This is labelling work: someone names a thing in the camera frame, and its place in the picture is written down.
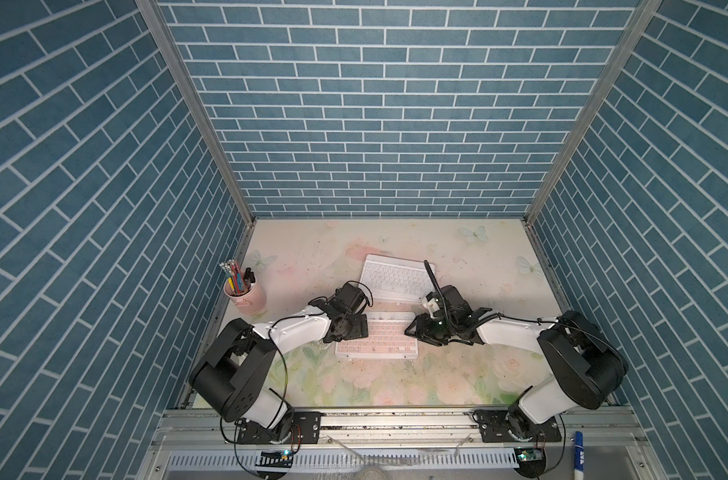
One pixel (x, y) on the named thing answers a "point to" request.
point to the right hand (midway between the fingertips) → (409, 335)
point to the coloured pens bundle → (238, 282)
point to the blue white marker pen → (579, 455)
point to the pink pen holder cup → (251, 302)
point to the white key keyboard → (393, 278)
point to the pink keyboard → (386, 339)
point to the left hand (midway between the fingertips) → (362, 334)
